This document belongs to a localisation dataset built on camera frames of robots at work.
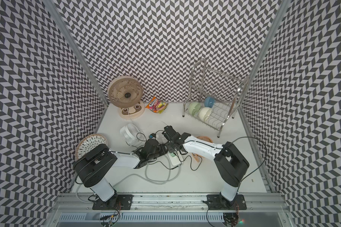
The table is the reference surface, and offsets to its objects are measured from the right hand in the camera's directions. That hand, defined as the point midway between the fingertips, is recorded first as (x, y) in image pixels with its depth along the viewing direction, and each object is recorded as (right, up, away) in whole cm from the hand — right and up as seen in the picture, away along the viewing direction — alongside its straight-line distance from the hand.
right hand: (172, 146), depth 88 cm
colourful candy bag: (-14, +27, +25) cm, 39 cm away
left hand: (-3, -4, +4) cm, 7 cm away
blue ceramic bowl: (+26, +29, +14) cm, 42 cm away
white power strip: (+1, -8, -3) cm, 9 cm away
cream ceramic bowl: (+22, +21, +8) cm, 31 cm away
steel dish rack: (+32, +36, +28) cm, 56 cm away
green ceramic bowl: (+15, +25, +12) cm, 31 cm away
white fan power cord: (-21, +14, +19) cm, 32 cm away
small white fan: (-26, +7, 0) cm, 27 cm away
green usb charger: (0, -4, -4) cm, 6 cm away
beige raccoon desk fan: (-32, +35, +7) cm, 48 cm away
